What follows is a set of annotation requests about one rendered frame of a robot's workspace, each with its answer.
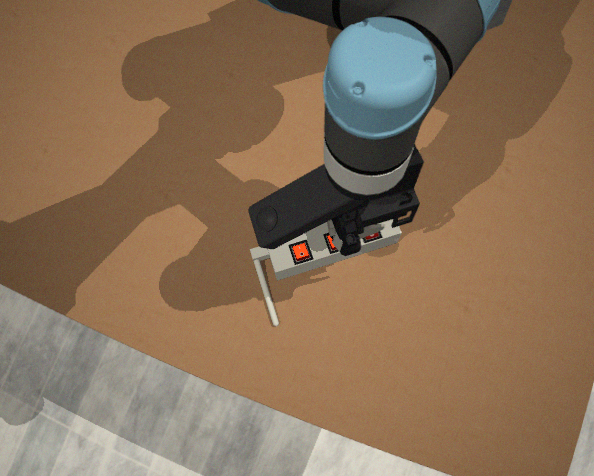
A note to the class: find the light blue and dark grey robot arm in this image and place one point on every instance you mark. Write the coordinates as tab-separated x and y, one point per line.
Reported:
378	88

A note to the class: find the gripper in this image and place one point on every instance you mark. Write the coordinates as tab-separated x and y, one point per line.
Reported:
375	209

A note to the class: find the white power strip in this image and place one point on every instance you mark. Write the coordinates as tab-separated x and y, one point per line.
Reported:
312	250

